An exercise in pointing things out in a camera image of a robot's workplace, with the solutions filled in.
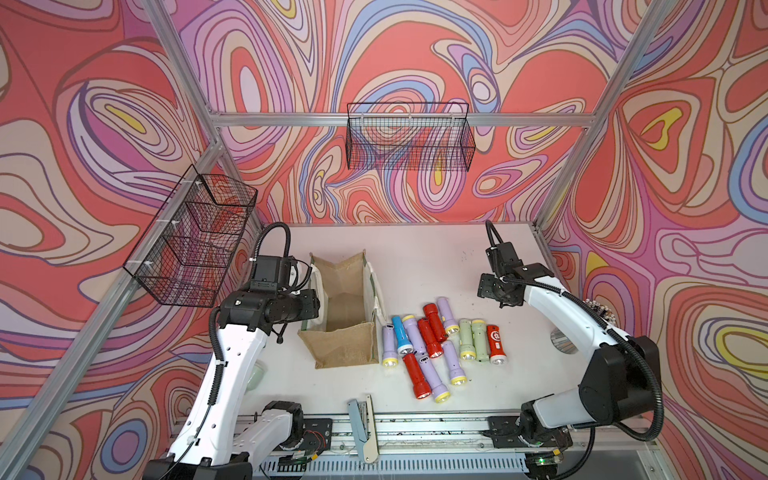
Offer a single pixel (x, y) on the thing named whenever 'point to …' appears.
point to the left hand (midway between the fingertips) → (314, 304)
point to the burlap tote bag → (351, 306)
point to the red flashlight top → (431, 310)
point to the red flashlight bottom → (421, 387)
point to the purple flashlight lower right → (457, 375)
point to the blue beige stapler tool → (364, 423)
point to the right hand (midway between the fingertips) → (496, 297)
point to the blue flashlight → (405, 346)
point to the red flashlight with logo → (496, 350)
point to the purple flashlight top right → (445, 311)
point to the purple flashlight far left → (389, 348)
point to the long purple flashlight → (439, 393)
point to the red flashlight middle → (435, 349)
